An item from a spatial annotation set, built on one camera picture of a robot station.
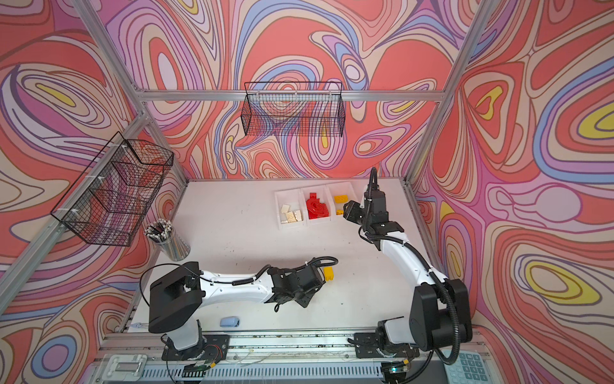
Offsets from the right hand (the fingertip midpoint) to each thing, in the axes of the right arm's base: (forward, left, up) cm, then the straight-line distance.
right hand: (351, 212), depth 87 cm
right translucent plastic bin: (+22, +1, -14) cm, 26 cm away
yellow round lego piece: (+10, +2, -13) cm, 16 cm away
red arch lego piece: (+11, +13, -12) cm, 21 cm away
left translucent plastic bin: (+15, +24, -15) cm, 32 cm away
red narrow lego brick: (+18, +13, -12) cm, 25 cm away
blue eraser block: (-33, +43, -14) cm, 56 cm away
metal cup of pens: (-8, +66, +2) cm, 66 cm away
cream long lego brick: (+14, +27, -14) cm, 33 cm away
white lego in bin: (+8, +20, -12) cm, 25 cm away
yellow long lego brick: (+18, +1, -13) cm, 23 cm away
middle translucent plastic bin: (+21, +9, -13) cm, 27 cm away
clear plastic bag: (-33, +74, -15) cm, 82 cm away
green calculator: (-47, -30, -15) cm, 58 cm away
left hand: (-24, +15, -14) cm, 32 cm away
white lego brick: (+9, +24, -14) cm, 29 cm away
